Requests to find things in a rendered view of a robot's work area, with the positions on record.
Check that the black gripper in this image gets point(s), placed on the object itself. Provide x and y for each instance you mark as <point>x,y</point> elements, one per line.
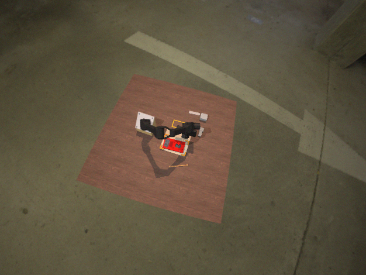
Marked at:
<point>193,134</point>

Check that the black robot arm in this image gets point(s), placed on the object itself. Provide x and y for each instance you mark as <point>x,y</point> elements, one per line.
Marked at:
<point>187,127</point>

